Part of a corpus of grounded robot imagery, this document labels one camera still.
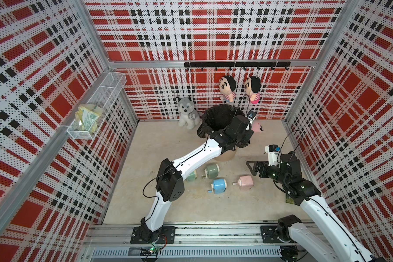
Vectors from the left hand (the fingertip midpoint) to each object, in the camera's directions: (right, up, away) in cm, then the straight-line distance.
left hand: (248, 127), depth 81 cm
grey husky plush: (-33, +9, +29) cm, 45 cm away
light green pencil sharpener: (-29, -26, +6) cm, 40 cm away
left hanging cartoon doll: (-10, +24, +10) cm, 28 cm away
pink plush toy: (+13, +1, +27) cm, 30 cm away
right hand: (+2, -17, -4) cm, 18 cm away
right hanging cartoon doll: (+6, +25, +12) cm, 28 cm away
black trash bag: (-15, +7, +12) cm, 20 cm away
